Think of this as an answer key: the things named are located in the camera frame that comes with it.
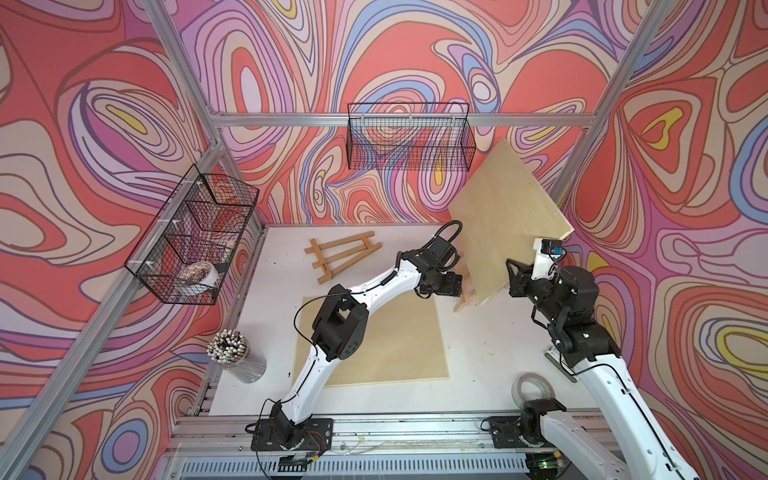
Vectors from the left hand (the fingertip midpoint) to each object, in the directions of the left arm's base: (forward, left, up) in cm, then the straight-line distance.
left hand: (456, 291), depth 90 cm
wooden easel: (+22, +39, -9) cm, 46 cm away
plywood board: (-13, +16, -9) cm, 23 cm away
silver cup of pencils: (-21, +59, +8) cm, 63 cm away
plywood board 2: (+11, -9, +21) cm, 25 cm away
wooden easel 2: (-2, -4, 0) cm, 4 cm away
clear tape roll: (-25, -21, -6) cm, 33 cm away
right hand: (-5, -10, +18) cm, 21 cm away
